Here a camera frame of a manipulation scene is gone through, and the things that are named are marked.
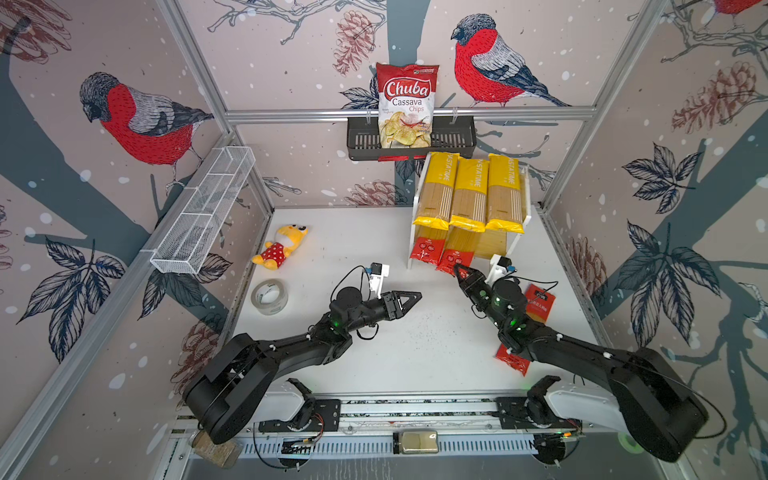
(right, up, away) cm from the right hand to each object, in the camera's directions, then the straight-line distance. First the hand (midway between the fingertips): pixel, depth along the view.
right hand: (450, 270), depth 81 cm
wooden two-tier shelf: (+14, +8, +9) cm, 18 cm away
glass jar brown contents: (-54, -39, -16) cm, 68 cm away
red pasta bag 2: (+3, +5, +3) cm, 7 cm away
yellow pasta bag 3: (+12, +18, -7) cm, 23 cm away
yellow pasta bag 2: (+4, +18, -7) cm, 20 cm away
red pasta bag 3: (+30, -12, +10) cm, 34 cm away
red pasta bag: (-5, +7, +5) cm, 10 cm away
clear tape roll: (-54, -13, +9) cm, 56 cm away
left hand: (-10, -7, -9) cm, 15 cm away
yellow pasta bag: (-4, +22, -4) cm, 23 cm away
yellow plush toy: (-54, +8, +23) cm, 59 cm away
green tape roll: (+20, -21, -37) cm, 47 cm away
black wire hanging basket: (+3, +43, +14) cm, 45 cm away
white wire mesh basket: (-67, +7, -10) cm, 68 cm away
